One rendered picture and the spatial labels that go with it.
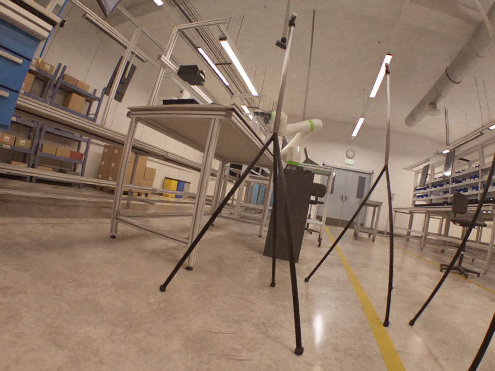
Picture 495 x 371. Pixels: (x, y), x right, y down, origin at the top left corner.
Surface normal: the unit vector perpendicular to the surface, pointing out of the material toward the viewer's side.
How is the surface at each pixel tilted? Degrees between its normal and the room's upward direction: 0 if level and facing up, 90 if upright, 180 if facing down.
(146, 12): 90
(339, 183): 90
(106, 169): 90
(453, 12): 90
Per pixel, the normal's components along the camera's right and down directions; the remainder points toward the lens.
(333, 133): -0.29, -0.10
